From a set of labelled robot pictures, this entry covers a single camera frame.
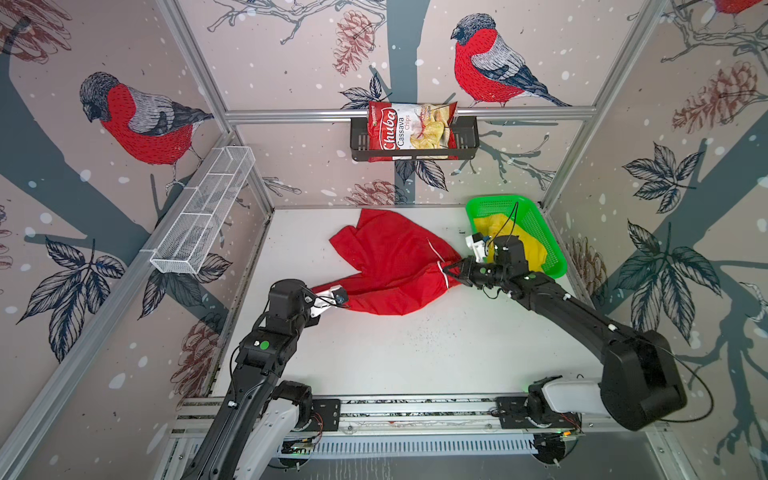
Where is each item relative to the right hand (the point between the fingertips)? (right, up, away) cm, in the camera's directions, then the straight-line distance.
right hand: (440, 275), depth 81 cm
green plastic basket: (+36, +20, +29) cm, 50 cm away
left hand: (-37, -2, -7) cm, 38 cm away
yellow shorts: (+25, +15, +22) cm, 36 cm away
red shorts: (-10, 0, +21) cm, 24 cm away
